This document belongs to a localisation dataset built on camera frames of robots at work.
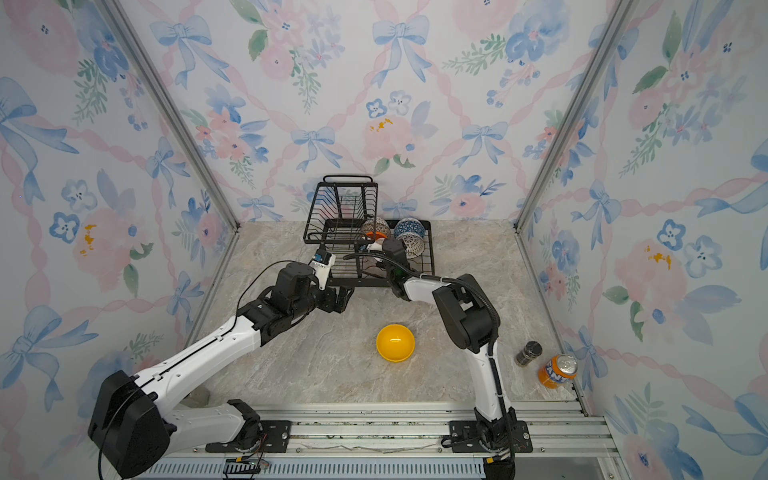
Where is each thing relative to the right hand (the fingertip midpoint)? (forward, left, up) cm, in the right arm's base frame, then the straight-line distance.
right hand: (391, 234), depth 100 cm
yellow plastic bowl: (-34, -1, -9) cm, 35 cm away
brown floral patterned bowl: (+12, +5, -7) cm, 15 cm away
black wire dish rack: (+12, +18, -3) cm, 22 cm away
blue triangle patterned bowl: (+12, -7, -7) cm, 15 cm away
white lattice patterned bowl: (+2, -8, -7) cm, 10 cm away
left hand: (-24, +13, +7) cm, 28 cm away
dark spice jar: (-38, -37, -4) cm, 53 cm away
